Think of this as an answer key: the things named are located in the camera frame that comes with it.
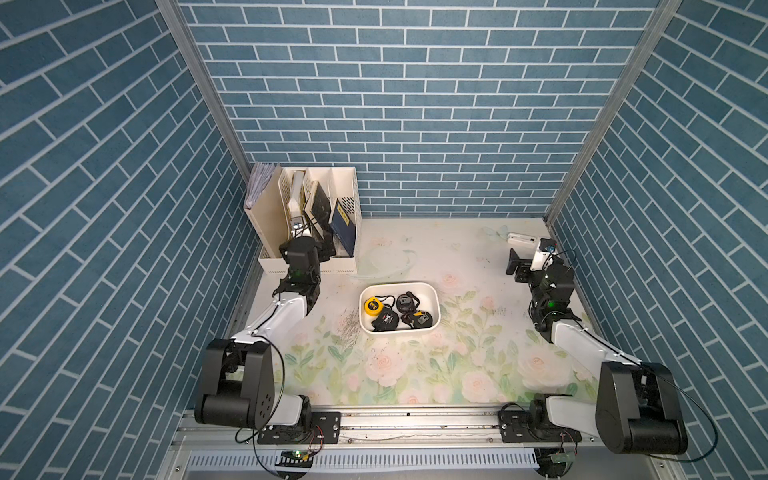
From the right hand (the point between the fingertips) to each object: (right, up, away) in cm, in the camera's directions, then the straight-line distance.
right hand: (531, 252), depth 86 cm
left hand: (-62, +5, +1) cm, 62 cm away
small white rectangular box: (+8, +3, +26) cm, 28 cm away
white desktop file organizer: (-79, +17, +10) cm, 81 cm away
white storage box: (-29, -14, +10) cm, 34 cm away
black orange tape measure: (-33, -20, +4) cm, 39 cm away
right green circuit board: (0, -49, -15) cm, 51 cm away
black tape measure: (-42, -21, +3) cm, 47 cm away
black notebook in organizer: (-66, +14, +15) cm, 69 cm away
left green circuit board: (-64, -50, -14) cm, 82 cm away
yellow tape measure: (-47, -17, +8) cm, 50 cm away
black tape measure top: (-36, -16, +8) cm, 40 cm away
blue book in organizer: (-58, +9, +22) cm, 63 cm away
